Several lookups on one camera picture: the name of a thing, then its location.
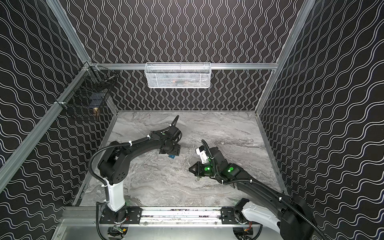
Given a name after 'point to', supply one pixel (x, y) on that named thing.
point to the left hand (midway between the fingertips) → (179, 153)
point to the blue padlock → (171, 156)
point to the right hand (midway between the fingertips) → (189, 170)
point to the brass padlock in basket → (95, 110)
